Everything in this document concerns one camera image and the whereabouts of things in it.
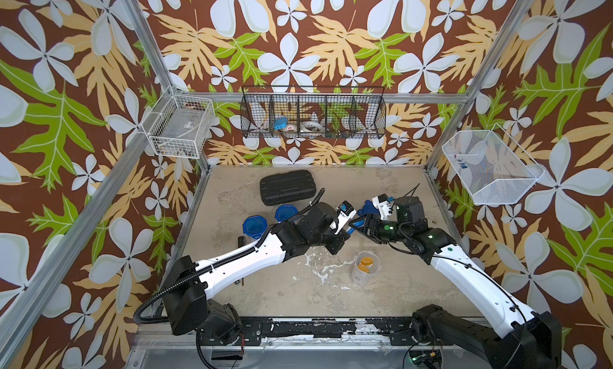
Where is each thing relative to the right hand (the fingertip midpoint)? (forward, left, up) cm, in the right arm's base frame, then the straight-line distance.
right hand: (351, 225), depth 75 cm
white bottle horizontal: (-8, -6, -9) cm, 13 cm away
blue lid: (+10, +22, -6) cm, 25 cm away
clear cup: (-11, -4, -15) cm, 20 cm away
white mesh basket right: (+19, -51, +6) cm, 55 cm away
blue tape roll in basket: (+43, +25, +9) cm, 51 cm away
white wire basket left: (+34, +62, +14) cm, 72 cm away
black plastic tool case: (+29, +23, -15) cm, 40 cm away
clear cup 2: (+10, +22, -6) cm, 25 cm away
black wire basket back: (+49, +11, +11) cm, 51 cm away
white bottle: (-10, -4, -10) cm, 14 cm away
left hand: (-2, +1, 0) cm, 2 cm away
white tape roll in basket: (+45, +12, +6) cm, 47 cm away
